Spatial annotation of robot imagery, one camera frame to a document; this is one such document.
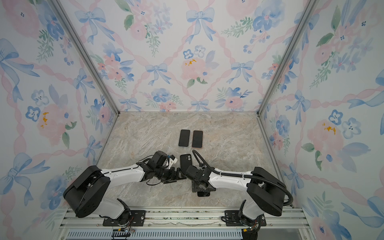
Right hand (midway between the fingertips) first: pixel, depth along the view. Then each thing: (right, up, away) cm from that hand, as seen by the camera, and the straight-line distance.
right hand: (199, 187), depth 85 cm
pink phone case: (0, +25, +24) cm, 35 cm away
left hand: (-9, +5, -2) cm, 11 cm away
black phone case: (-8, +12, +9) cm, 17 cm away
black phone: (-10, +25, +19) cm, 33 cm away
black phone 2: (-1, +24, +25) cm, 35 cm away
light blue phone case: (-10, +26, +21) cm, 34 cm away
